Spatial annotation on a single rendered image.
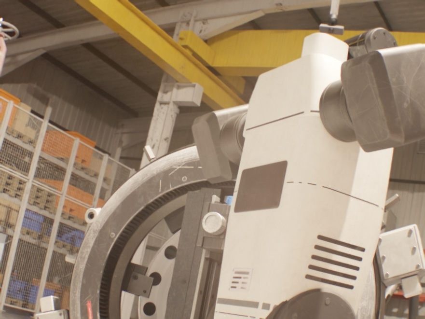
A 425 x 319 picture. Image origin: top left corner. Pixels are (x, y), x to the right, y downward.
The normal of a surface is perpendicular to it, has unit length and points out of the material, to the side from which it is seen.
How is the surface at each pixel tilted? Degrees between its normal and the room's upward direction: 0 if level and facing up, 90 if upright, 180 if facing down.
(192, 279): 90
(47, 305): 90
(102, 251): 90
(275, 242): 92
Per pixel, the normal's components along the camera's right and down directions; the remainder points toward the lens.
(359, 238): 0.40, 0.05
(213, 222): -0.37, -0.29
